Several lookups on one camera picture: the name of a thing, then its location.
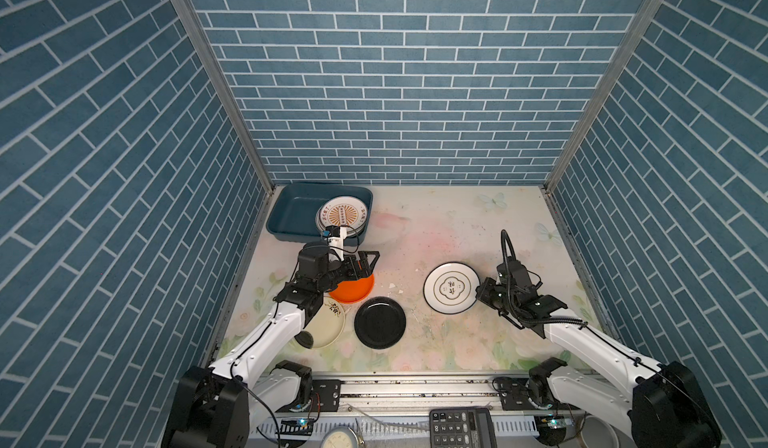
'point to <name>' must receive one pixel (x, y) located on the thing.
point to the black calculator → (466, 427)
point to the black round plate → (380, 322)
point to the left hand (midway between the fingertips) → (369, 256)
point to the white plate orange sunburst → (344, 211)
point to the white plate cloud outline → (451, 288)
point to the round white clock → (339, 437)
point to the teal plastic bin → (292, 212)
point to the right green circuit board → (556, 422)
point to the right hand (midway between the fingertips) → (473, 284)
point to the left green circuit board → (300, 426)
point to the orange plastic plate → (352, 291)
